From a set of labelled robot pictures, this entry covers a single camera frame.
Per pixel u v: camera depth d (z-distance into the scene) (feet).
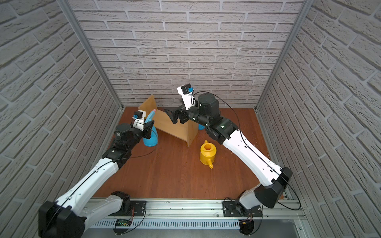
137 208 2.46
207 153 2.73
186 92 1.66
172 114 1.73
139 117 2.07
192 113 1.75
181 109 1.75
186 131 3.11
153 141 2.54
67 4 2.28
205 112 1.55
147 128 2.20
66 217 1.23
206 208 5.76
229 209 2.41
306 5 2.25
